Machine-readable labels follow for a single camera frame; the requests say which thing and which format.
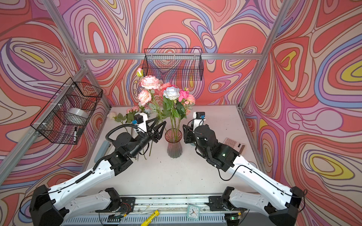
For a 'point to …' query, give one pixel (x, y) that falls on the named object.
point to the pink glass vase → (173, 136)
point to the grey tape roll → (79, 112)
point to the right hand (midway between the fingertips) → (187, 129)
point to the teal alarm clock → (193, 212)
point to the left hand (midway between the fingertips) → (163, 121)
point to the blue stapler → (102, 150)
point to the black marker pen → (75, 134)
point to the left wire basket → (66, 116)
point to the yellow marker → (155, 213)
